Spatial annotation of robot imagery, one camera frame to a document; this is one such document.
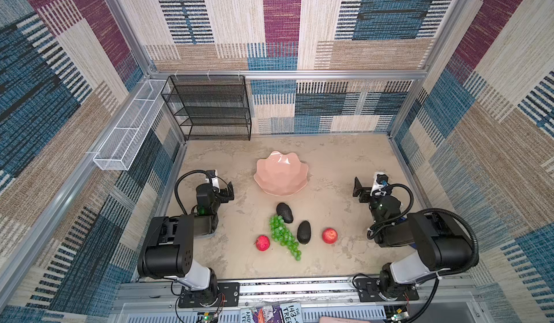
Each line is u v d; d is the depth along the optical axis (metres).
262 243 0.80
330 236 0.81
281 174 1.04
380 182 0.76
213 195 0.75
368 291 0.73
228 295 0.73
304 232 0.85
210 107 1.09
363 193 0.81
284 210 0.89
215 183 0.83
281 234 0.83
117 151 0.70
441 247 0.45
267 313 0.69
